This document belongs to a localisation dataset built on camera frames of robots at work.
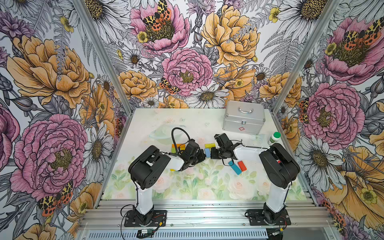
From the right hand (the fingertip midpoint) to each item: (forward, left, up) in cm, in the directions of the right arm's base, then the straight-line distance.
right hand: (211, 157), depth 96 cm
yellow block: (+9, 0, +1) cm, 9 cm away
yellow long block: (-17, +20, +22) cm, 34 cm away
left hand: (0, +3, 0) cm, 3 cm away
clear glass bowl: (+21, +32, 0) cm, 38 cm away
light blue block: (+2, +2, +2) cm, 4 cm away
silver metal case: (+21, -23, +14) cm, 34 cm away
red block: (-6, -18, 0) cm, 19 cm away
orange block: (+3, +17, +10) cm, 20 cm away
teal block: (-8, -15, -1) cm, 17 cm away
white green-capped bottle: (+8, -41, +7) cm, 42 cm away
